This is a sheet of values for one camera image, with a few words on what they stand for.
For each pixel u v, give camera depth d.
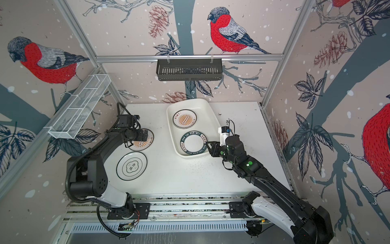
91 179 0.45
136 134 0.80
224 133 0.67
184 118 1.10
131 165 0.90
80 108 0.78
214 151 0.66
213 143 0.68
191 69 1.04
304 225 0.39
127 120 0.72
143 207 0.75
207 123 1.08
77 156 0.81
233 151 0.56
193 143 0.98
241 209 0.73
